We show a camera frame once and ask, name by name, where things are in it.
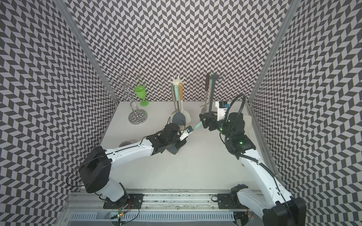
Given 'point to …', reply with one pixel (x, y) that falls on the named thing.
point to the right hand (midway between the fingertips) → (206, 116)
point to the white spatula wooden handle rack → (188, 119)
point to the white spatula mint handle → (209, 99)
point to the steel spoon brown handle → (204, 108)
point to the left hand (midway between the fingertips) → (185, 136)
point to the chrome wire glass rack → (137, 116)
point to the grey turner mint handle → (178, 119)
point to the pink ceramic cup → (124, 143)
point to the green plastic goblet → (140, 91)
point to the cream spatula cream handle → (175, 112)
